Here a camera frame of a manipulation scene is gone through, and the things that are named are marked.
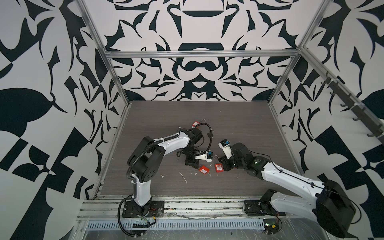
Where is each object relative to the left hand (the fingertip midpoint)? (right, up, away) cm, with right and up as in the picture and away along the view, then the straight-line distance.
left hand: (196, 162), depth 87 cm
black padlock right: (+9, +14, +15) cm, 22 cm away
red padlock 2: (+12, -3, -2) cm, 13 cm away
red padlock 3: (0, +22, +19) cm, 29 cm away
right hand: (+12, +3, -4) cm, 13 cm away
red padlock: (+4, -3, -3) cm, 6 cm away
